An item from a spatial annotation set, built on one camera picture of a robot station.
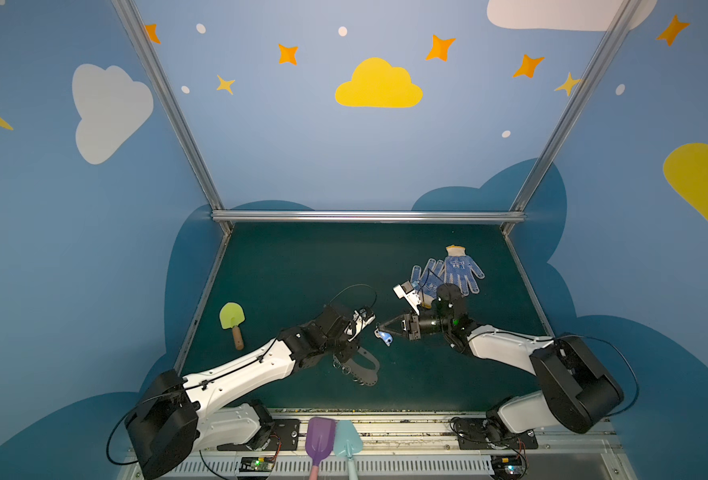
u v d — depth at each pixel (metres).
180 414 0.40
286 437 0.74
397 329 0.75
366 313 0.70
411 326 0.71
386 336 0.76
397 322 0.76
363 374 0.85
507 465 0.71
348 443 0.72
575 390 0.44
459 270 1.09
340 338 0.68
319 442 0.73
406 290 0.75
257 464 0.71
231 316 0.96
